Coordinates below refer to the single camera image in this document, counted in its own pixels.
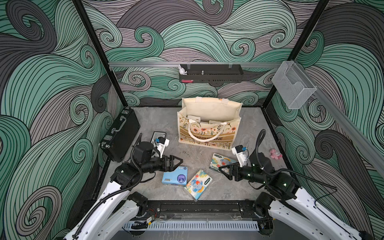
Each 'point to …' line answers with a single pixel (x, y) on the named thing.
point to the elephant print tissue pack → (217, 160)
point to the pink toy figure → (275, 154)
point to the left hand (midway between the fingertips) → (178, 160)
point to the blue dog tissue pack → (178, 176)
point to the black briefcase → (118, 140)
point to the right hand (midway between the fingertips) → (221, 170)
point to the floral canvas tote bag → (209, 122)
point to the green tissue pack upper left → (156, 135)
